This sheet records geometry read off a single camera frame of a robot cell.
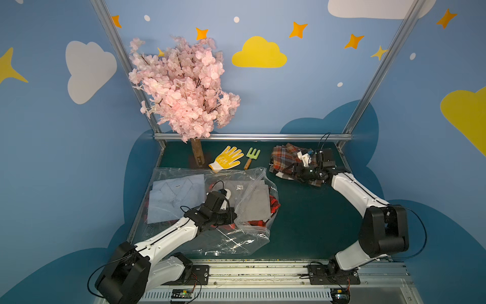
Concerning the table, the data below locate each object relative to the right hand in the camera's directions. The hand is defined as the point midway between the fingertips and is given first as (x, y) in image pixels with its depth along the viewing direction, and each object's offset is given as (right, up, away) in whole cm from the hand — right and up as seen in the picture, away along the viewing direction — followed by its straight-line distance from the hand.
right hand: (288, 171), depth 87 cm
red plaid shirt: (+2, +7, +20) cm, 21 cm away
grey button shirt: (-18, -14, +4) cm, 23 cm away
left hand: (-24, -19, -3) cm, 31 cm away
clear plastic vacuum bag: (-25, -30, -5) cm, 39 cm away
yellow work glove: (-32, +6, +27) cm, 42 cm away
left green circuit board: (-47, -47, -15) cm, 68 cm away
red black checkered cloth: (-6, -17, +3) cm, 18 cm away
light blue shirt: (-58, -14, +6) cm, 60 cm away
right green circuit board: (+17, -48, -14) cm, 53 cm away
